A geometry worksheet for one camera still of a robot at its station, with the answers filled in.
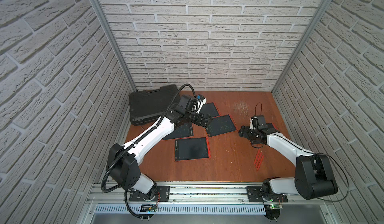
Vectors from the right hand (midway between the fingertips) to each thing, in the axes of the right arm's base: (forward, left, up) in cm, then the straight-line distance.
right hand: (246, 133), depth 91 cm
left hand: (+2, +25, +18) cm, 31 cm away
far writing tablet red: (+27, +19, -7) cm, 34 cm away
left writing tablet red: (+7, +39, -4) cm, 39 cm away
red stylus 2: (-15, -4, -5) cm, 16 cm away
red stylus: (-13, -4, -5) cm, 15 cm away
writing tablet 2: (+6, -20, -6) cm, 22 cm away
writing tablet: (+10, +14, -5) cm, 18 cm away
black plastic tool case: (+24, +64, +3) cm, 69 cm away
